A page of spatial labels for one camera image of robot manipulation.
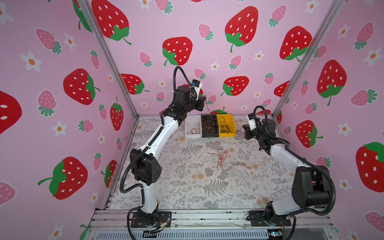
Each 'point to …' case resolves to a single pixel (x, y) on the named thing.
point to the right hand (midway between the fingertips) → (245, 124)
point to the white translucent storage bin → (193, 126)
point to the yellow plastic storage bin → (230, 121)
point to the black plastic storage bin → (209, 125)
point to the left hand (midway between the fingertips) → (205, 96)
